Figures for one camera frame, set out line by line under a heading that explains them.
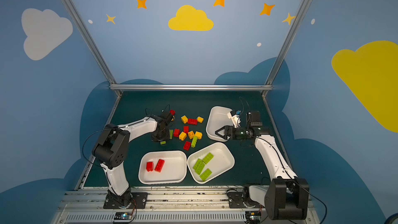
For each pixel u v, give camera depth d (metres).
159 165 0.84
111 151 0.50
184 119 1.04
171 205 0.73
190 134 0.96
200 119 1.05
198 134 0.97
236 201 0.74
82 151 0.87
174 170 0.84
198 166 0.84
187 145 0.92
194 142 0.93
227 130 0.70
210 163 0.87
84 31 0.85
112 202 0.73
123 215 0.71
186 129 0.98
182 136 0.96
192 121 1.04
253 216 0.72
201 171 0.84
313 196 0.37
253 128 0.59
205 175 0.82
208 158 0.87
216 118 1.07
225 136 0.71
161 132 0.80
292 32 0.86
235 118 0.75
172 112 1.09
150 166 0.83
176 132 0.96
